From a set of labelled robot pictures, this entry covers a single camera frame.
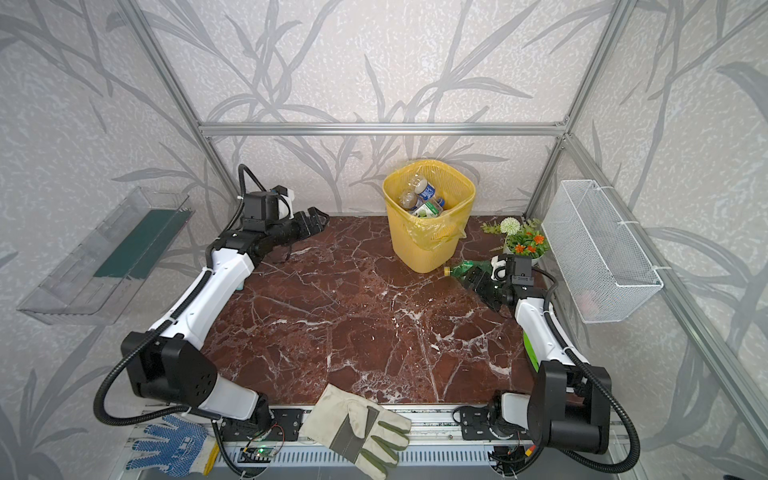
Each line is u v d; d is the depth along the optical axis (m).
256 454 0.71
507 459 0.74
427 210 0.94
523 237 0.96
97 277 0.64
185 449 0.71
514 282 0.67
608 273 0.61
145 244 0.70
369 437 0.71
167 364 0.42
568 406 0.41
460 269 0.94
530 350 0.85
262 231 0.61
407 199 0.99
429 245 0.83
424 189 0.98
